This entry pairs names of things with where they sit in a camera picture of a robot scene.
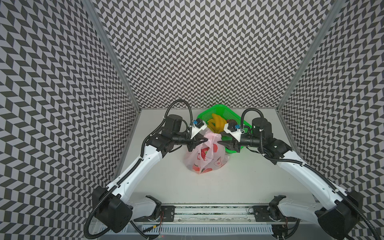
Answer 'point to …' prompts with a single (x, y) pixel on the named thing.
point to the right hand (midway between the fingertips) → (220, 140)
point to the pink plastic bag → (209, 156)
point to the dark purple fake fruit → (232, 122)
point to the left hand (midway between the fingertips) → (205, 140)
